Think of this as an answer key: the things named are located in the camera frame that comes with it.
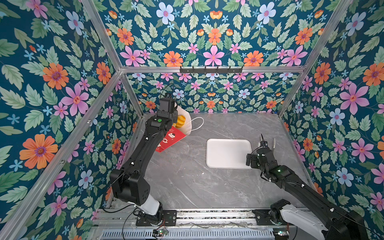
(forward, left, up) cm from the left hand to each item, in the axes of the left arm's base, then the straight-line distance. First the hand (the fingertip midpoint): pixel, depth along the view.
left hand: (170, 107), depth 79 cm
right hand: (-21, -46, -22) cm, 55 cm away
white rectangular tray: (-12, -32, -32) cm, 47 cm away
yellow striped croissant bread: (+2, -4, -14) cm, 15 cm away
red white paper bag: (-9, 0, -12) cm, 15 cm away
